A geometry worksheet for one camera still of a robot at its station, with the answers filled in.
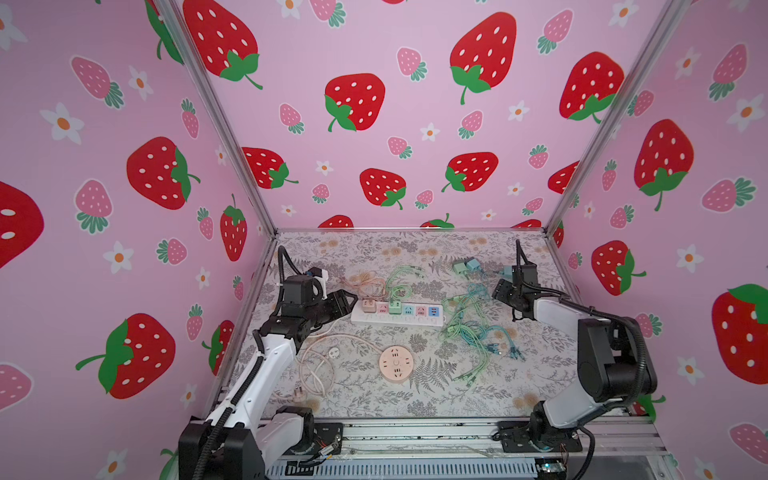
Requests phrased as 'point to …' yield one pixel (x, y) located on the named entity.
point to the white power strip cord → (317, 372)
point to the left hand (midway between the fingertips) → (350, 299)
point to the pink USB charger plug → (368, 306)
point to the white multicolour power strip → (413, 314)
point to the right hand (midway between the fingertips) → (507, 290)
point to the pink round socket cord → (299, 393)
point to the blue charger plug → (473, 264)
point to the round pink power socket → (396, 364)
